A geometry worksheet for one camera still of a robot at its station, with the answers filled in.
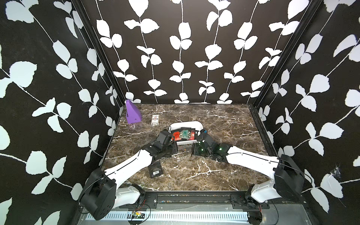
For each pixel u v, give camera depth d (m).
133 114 1.04
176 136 0.96
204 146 0.62
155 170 0.84
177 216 0.70
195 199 0.76
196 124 1.02
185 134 0.95
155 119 1.08
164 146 0.65
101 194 0.40
